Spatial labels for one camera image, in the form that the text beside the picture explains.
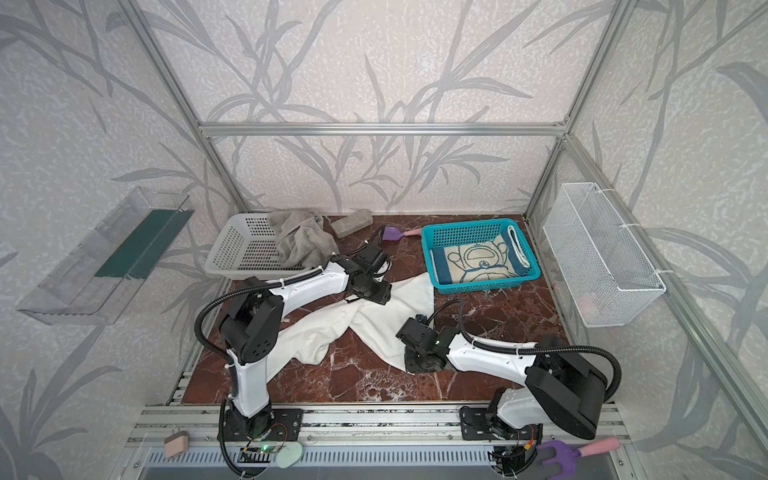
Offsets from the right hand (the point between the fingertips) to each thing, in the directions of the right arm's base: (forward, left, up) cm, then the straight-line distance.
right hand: (410, 355), depth 85 cm
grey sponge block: (+50, +22, +1) cm, 55 cm away
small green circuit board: (-22, +35, 0) cm, 41 cm away
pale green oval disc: (-23, +28, +2) cm, 37 cm away
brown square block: (-21, +55, +3) cm, 59 cm away
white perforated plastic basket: (+40, +61, 0) cm, 72 cm away
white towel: (+3, +29, +3) cm, 30 cm away
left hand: (+20, +7, +6) cm, 21 cm away
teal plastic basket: (+40, -11, +6) cm, 42 cm away
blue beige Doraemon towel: (+34, -33, +1) cm, 47 cm away
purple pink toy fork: (-24, -36, 0) cm, 43 cm away
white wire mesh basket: (+4, -41, +34) cm, 53 cm away
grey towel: (+32, +33, +14) cm, 48 cm away
